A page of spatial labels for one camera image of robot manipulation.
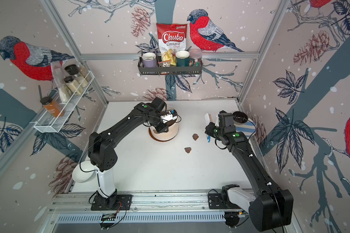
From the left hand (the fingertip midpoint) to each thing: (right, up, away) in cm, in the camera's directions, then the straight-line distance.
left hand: (168, 125), depth 86 cm
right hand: (+21, 0, -5) cm, 22 cm away
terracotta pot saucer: (-3, -11, +9) cm, 15 cm away
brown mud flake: (+18, -9, +13) cm, 23 cm away
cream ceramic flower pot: (+3, -2, +2) cm, 4 cm away
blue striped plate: (+56, -4, +15) cm, 58 cm away
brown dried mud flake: (+12, -16, +7) cm, 21 cm away
